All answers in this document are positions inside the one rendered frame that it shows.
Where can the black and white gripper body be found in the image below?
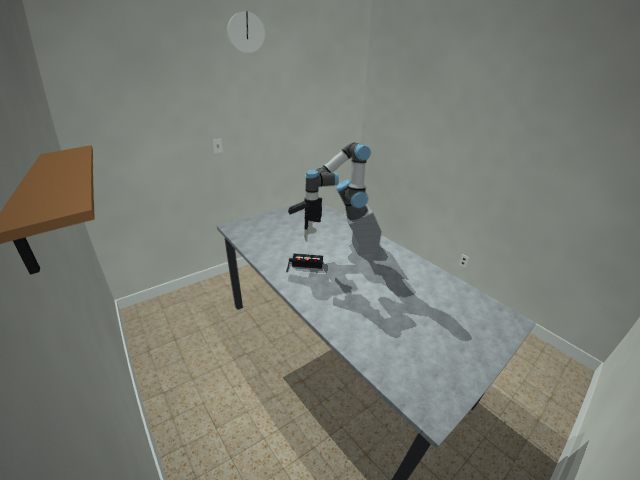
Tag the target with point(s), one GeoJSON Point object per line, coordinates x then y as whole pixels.
{"type": "Point", "coordinates": [312, 211]}

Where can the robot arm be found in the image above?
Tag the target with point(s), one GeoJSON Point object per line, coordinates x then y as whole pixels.
{"type": "Point", "coordinates": [351, 192]}

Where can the black power strip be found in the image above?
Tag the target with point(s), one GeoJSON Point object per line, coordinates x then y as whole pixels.
{"type": "Point", "coordinates": [307, 261]}

